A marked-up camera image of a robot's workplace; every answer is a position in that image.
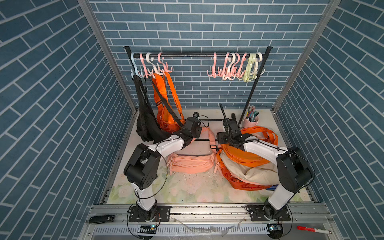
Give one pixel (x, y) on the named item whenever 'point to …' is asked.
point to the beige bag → (267, 174)
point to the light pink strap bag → (199, 163)
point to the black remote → (101, 219)
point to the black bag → (148, 127)
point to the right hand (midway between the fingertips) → (221, 135)
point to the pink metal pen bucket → (251, 119)
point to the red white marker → (314, 230)
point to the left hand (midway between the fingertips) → (199, 127)
